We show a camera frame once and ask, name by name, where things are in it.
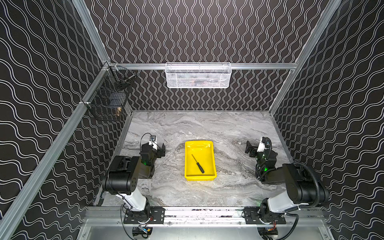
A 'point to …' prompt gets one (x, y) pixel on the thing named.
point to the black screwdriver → (199, 165)
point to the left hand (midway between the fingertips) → (159, 142)
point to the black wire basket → (107, 101)
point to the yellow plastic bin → (203, 152)
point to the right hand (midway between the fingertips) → (257, 141)
